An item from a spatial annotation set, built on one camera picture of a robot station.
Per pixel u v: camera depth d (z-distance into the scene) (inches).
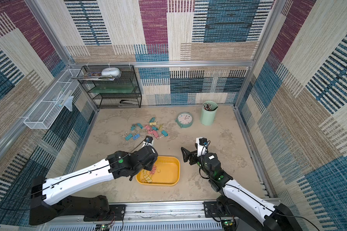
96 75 36.4
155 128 41.0
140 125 42.1
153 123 42.3
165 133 41.4
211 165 23.4
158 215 28.7
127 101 44.0
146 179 32.7
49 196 15.5
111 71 35.0
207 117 39.9
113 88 38.7
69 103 31.1
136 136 40.0
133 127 41.1
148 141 25.0
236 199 21.0
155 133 41.1
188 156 28.1
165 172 34.1
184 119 42.6
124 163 19.2
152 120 43.4
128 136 40.3
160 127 41.5
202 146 26.8
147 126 40.6
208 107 38.0
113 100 46.9
